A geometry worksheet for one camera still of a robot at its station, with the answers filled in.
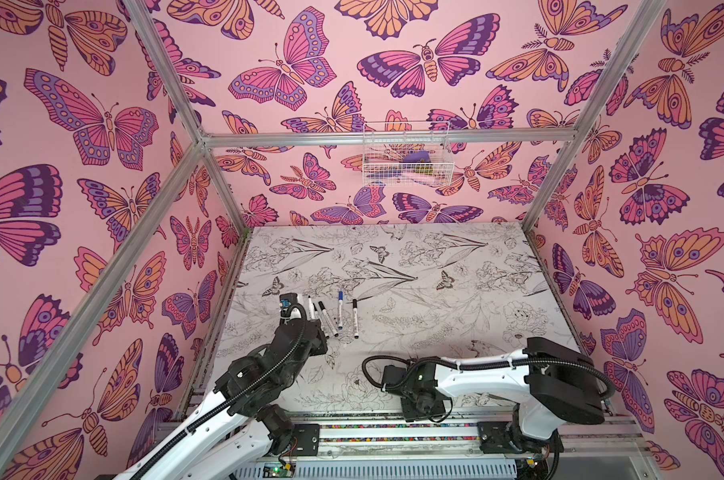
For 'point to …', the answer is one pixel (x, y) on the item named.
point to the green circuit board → (276, 470)
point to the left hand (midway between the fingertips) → (322, 320)
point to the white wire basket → (407, 165)
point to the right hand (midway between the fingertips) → (412, 416)
